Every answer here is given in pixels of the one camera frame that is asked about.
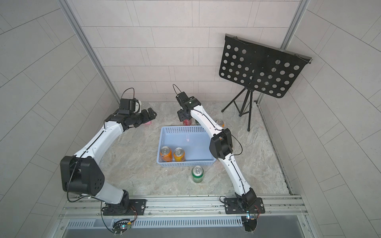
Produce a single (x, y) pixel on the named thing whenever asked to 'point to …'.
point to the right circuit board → (250, 224)
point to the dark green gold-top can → (197, 123)
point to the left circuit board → (121, 225)
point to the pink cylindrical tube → (148, 123)
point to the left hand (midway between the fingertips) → (154, 114)
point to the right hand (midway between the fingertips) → (186, 115)
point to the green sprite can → (197, 173)
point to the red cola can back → (187, 122)
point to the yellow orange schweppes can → (179, 154)
